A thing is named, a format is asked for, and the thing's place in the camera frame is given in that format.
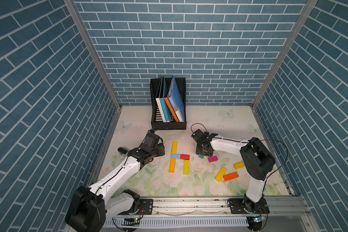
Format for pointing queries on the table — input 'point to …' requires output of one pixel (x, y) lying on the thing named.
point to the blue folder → (176, 99)
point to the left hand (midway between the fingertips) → (164, 148)
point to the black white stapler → (122, 150)
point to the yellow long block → (174, 148)
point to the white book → (158, 101)
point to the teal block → (201, 156)
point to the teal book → (164, 104)
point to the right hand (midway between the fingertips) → (201, 152)
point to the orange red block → (230, 176)
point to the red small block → (184, 156)
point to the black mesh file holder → (156, 122)
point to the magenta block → (212, 159)
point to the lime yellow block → (186, 170)
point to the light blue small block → (175, 155)
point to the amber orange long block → (172, 165)
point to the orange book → (167, 99)
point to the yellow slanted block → (221, 174)
